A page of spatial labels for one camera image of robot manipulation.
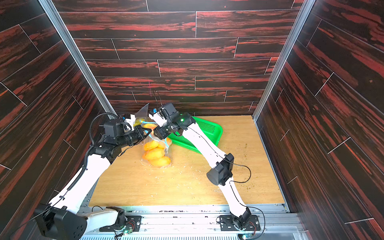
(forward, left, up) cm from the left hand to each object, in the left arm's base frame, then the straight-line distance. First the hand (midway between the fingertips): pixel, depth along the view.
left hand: (153, 129), depth 75 cm
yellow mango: (+2, +5, -16) cm, 17 cm away
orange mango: (-2, +3, -19) cm, 20 cm away
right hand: (+5, -3, -4) cm, 7 cm away
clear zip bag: (-4, -6, -6) cm, 10 cm away
